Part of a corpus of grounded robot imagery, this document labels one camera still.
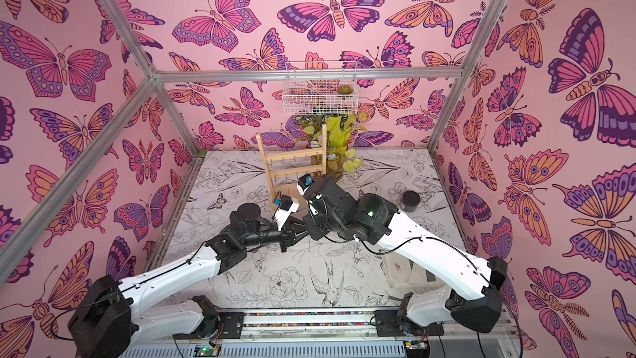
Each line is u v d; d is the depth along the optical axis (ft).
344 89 3.02
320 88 3.14
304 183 1.86
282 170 3.03
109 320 1.29
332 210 1.49
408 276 2.69
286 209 2.10
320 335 2.39
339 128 3.09
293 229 2.16
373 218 1.39
